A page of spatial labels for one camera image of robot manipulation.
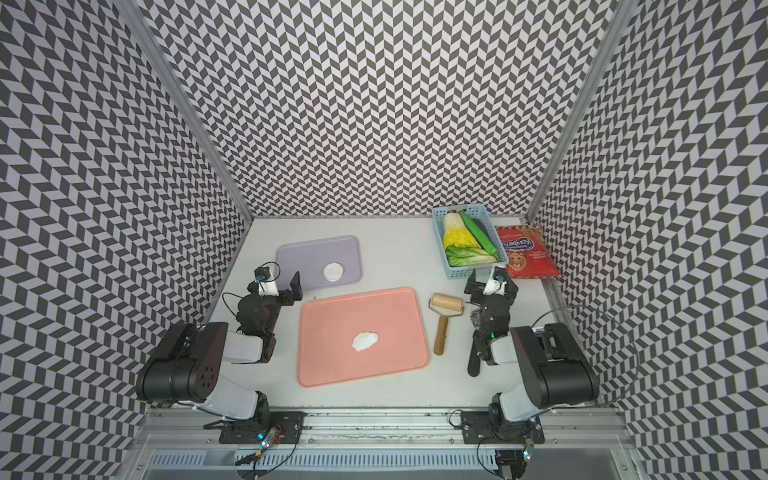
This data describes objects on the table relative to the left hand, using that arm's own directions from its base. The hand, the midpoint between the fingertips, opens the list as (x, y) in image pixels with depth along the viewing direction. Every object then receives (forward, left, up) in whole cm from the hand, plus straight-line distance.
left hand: (284, 274), depth 91 cm
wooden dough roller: (-3, -51, -15) cm, 53 cm away
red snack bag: (+12, -79, -5) cm, 80 cm away
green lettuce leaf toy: (+9, -57, -3) cm, 57 cm away
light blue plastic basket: (+30, -68, -6) cm, 74 cm away
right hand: (-1, -63, 0) cm, 63 cm away
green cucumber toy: (+20, -64, -5) cm, 67 cm away
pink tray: (-13, -14, -8) cm, 21 cm away
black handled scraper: (-23, -57, -11) cm, 62 cm away
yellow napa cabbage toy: (+19, -55, -2) cm, 59 cm away
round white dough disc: (+7, -12, -9) cm, 17 cm away
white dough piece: (-17, -25, -9) cm, 32 cm away
